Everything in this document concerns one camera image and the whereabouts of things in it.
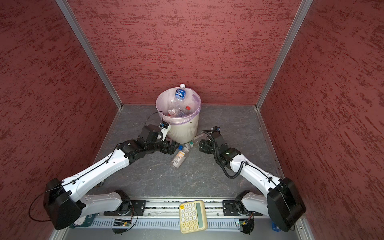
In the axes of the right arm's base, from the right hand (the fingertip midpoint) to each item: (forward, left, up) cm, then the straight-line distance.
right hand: (204, 146), depth 84 cm
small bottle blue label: (+18, +16, +14) cm, 28 cm away
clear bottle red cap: (+27, +10, +2) cm, 29 cm away
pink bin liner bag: (+27, +6, +12) cm, 30 cm away
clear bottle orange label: (-4, +15, -7) cm, 17 cm away
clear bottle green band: (+6, +9, -8) cm, 14 cm away
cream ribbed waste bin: (+8, +13, +1) cm, 16 cm away
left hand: (-2, +18, +6) cm, 20 cm away
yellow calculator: (-33, +8, -9) cm, 35 cm away
